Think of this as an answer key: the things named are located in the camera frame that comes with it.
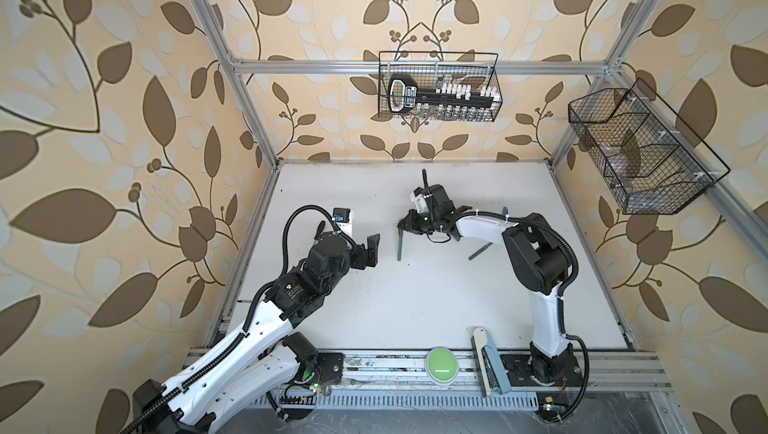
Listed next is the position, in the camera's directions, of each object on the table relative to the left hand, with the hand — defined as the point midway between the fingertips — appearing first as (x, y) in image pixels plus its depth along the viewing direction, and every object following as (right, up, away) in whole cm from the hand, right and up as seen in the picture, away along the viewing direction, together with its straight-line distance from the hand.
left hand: (365, 233), depth 74 cm
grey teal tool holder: (+31, -33, -2) cm, 45 cm away
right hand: (+9, -1, +23) cm, 24 cm away
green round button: (+20, -35, +3) cm, 41 cm away
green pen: (+9, -6, +22) cm, 24 cm away
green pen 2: (+35, -8, +21) cm, 42 cm away
